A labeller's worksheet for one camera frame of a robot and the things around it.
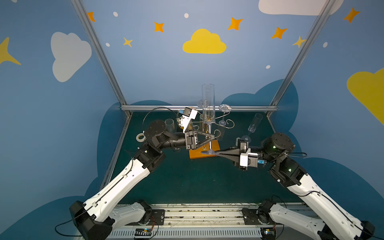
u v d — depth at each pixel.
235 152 0.47
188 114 0.51
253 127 0.96
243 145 0.47
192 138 0.49
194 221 0.73
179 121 0.52
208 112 0.53
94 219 0.37
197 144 0.49
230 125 0.72
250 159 0.40
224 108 0.80
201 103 0.52
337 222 0.39
